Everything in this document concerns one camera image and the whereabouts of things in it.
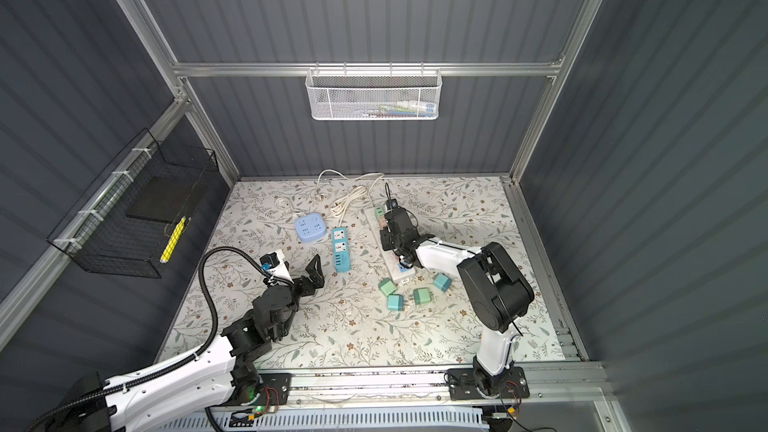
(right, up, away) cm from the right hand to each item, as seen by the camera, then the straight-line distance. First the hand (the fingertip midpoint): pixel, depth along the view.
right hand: (392, 230), depth 96 cm
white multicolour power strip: (-1, -9, -2) cm, 9 cm away
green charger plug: (-2, -16, -7) cm, 18 cm away
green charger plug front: (+8, -18, -9) cm, 22 cm away
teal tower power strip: (-17, -6, 0) cm, 18 cm away
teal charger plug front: (+1, -20, -9) cm, 22 cm away
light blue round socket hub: (-28, 0, +6) cm, 29 cm away
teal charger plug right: (+15, -15, -5) cm, 22 cm away
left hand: (-23, -7, -18) cm, 30 cm away
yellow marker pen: (-52, 0, -26) cm, 58 cm away
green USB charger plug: (-5, +7, +6) cm, 10 cm away
